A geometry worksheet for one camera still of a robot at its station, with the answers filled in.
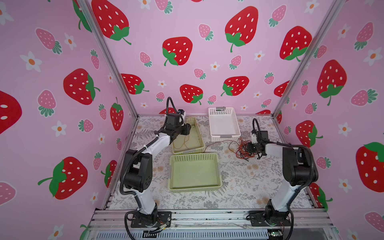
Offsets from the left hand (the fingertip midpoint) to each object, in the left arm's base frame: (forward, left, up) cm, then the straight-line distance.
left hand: (188, 125), depth 94 cm
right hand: (-6, -43, -16) cm, 46 cm away
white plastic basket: (+16, -27, -18) cm, 36 cm away
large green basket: (-23, -4, -18) cm, 29 cm away
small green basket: (-3, 0, -17) cm, 17 cm away
